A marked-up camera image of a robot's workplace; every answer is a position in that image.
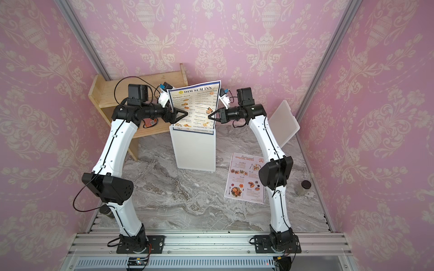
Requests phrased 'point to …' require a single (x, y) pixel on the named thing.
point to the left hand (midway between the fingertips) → (181, 109)
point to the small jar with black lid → (303, 188)
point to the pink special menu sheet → (243, 181)
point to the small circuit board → (138, 261)
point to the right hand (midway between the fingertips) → (211, 117)
